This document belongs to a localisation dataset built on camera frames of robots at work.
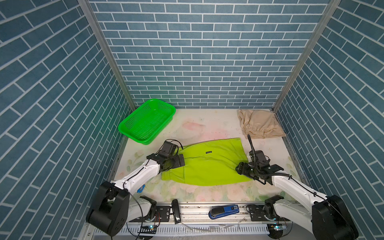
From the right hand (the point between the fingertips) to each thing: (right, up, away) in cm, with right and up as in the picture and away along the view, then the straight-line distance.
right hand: (239, 168), depth 87 cm
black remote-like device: (-35, -16, -15) cm, 42 cm away
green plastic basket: (-64, +28, +27) cm, 75 cm away
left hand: (-36, +3, 0) cm, 36 cm away
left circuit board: (-49, -25, -15) cm, 57 cm away
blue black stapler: (-14, -16, -16) cm, 26 cm away
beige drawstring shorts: (+20, +26, +19) cm, 38 cm away
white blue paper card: (-56, -10, -7) cm, 57 cm away
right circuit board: (+14, -25, -15) cm, 33 cm away
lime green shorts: (-17, +2, +2) cm, 17 cm away
